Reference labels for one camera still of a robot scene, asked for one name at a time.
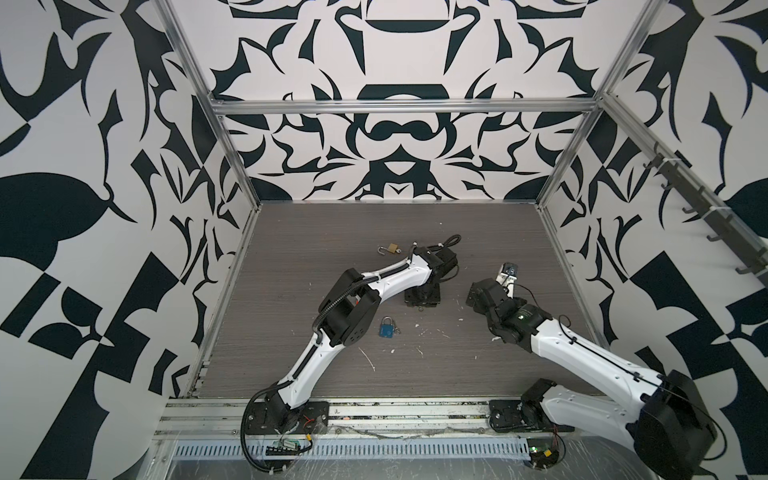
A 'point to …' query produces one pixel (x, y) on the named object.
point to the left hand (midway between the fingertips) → (428, 299)
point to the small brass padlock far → (392, 247)
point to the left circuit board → (284, 447)
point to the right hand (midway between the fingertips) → (489, 292)
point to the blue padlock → (387, 329)
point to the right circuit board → (543, 452)
